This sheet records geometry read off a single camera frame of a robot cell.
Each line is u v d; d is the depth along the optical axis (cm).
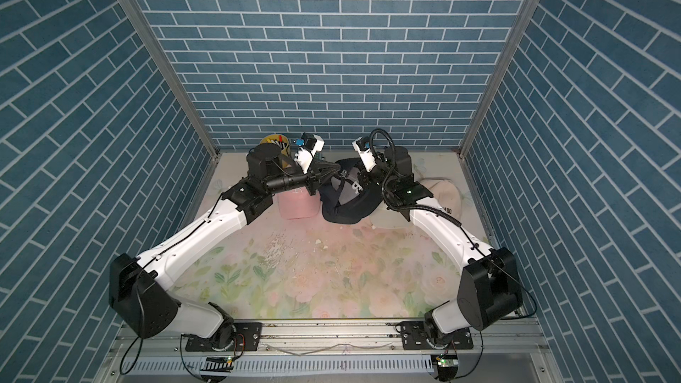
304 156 61
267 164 54
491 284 43
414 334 74
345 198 85
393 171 60
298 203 99
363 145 67
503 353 76
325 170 68
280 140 108
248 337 73
